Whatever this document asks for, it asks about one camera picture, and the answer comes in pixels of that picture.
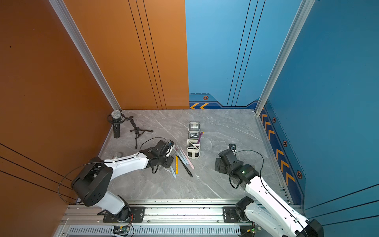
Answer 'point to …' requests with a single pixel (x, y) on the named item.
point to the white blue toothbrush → (172, 172)
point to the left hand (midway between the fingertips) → (170, 157)
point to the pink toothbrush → (190, 163)
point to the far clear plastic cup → (194, 126)
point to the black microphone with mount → (116, 117)
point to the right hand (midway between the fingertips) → (224, 163)
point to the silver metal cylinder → (118, 154)
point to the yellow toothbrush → (176, 164)
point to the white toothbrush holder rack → (193, 148)
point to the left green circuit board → (126, 228)
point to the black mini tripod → (138, 131)
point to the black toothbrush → (185, 165)
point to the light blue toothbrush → (183, 155)
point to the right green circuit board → (253, 230)
